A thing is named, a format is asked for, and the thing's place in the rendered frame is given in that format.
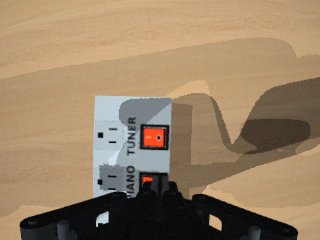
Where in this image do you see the white power strip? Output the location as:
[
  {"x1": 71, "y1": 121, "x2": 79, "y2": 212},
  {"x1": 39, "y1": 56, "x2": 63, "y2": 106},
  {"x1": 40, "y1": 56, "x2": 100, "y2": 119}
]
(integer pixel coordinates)
[{"x1": 93, "y1": 96, "x2": 172, "y2": 198}]

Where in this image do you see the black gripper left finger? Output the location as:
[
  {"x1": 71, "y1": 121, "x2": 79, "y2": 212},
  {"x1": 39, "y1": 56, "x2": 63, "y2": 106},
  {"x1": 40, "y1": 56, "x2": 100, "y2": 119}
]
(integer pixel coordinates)
[{"x1": 20, "y1": 176, "x2": 160, "y2": 240}]

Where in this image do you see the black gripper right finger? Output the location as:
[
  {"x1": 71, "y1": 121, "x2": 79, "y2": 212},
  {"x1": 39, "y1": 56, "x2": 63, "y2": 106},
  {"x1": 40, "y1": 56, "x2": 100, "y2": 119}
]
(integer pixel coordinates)
[{"x1": 159, "y1": 176, "x2": 298, "y2": 240}]

